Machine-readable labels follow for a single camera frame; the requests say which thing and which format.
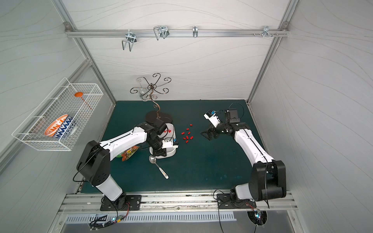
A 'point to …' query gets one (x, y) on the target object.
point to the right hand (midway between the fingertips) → (207, 127)
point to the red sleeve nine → (187, 129)
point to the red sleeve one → (191, 137)
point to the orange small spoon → (80, 94)
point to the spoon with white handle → (152, 160)
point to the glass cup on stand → (144, 94)
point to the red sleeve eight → (191, 125)
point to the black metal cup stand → (150, 90)
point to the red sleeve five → (187, 141)
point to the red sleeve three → (189, 133)
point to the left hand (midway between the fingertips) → (165, 153)
